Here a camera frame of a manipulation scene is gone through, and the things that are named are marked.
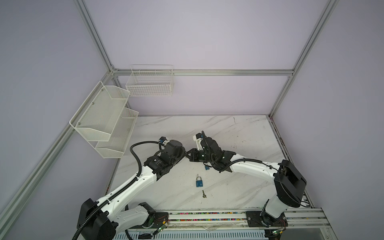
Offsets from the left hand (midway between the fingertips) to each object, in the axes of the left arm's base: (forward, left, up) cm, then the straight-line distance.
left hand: (183, 149), depth 79 cm
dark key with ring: (-18, -11, -19) cm, 28 cm away
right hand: (-3, 0, -1) cm, 3 cm away
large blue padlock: (-10, -9, -19) cm, 23 cm away
